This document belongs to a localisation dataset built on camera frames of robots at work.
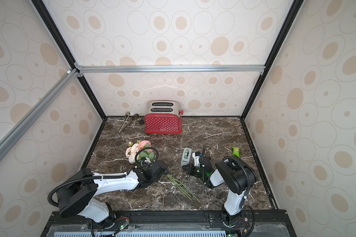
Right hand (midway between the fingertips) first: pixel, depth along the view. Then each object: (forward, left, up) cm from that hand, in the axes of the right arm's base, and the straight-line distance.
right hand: (187, 166), depth 92 cm
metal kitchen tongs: (+39, +43, +4) cm, 59 cm away
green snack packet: (+13, -33, -1) cm, 35 cm away
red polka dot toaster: (+26, +17, +17) cm, 36 cm away
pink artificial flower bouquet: (-5, +22, +23) cm, 33 cm away
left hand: (-3, +10, +6) cm, 12 cm away
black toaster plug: (+35, +37, +2) cm, 51 cm away
